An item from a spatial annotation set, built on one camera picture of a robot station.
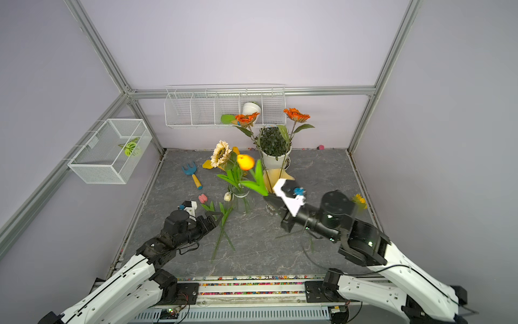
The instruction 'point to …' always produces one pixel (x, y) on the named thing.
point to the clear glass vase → (241, 201)
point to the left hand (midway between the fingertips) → (218, 220)
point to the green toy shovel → (226, 119)
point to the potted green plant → (275, 147)
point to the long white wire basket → (203, 105)
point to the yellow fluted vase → (272, 176)
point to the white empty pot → (250, 108)
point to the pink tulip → (203, 198)
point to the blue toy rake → (191, 171)
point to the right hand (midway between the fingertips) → (267, 194)
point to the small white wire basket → (111, 153)
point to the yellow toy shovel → (207, 165)
